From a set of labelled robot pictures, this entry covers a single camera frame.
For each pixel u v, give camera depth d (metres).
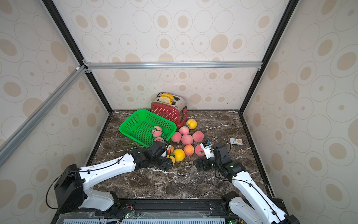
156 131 1.00
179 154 0.89
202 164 0.69
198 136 0.97
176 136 0.95
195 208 0.75
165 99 1.00
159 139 0.95
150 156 0.62
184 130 1.00
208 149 0.70
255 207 0.45
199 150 0.90
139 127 1.09
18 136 0.54
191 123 1.03
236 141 1.00
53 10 0.68
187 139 0.96
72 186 0.40
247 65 0.90
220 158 0.59
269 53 0.85
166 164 0.71
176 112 0.97
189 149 0.90
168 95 1.01
